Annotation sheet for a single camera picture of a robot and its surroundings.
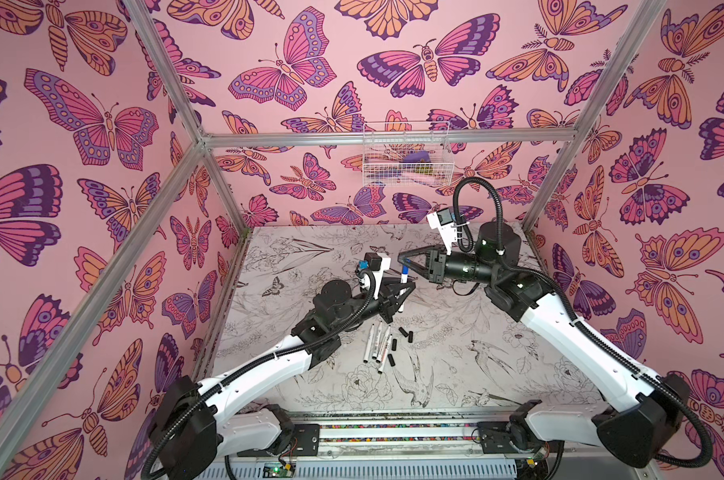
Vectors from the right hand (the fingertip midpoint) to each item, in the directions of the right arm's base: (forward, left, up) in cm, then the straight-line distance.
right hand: (401, 257), depth 64 cm
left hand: (-3, -3, -4) cm, 6 cm away
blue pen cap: (-2, -1, -2) cm, 3 cm away
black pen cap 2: (+1, -3, -37) cm, 37 cm away
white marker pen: (-3, -1, -4) cm, 5 cm away
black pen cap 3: (-3, 0, -37) cm, 37 cm away
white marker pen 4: (-6, +3, -36) cm, 37 cm away
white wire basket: (+40, -5, -4) cm, 41 cm away
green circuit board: (-34, +30, -39) cm, 60 cm away
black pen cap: (-1, -5, -37) cm, 38 cm away
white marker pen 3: (-3, +3, -36) cm, 37 cm away
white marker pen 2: (-3, +7, -37) cm, 38 cm away
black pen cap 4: (-8, +1, -37) cm, 38 cm away
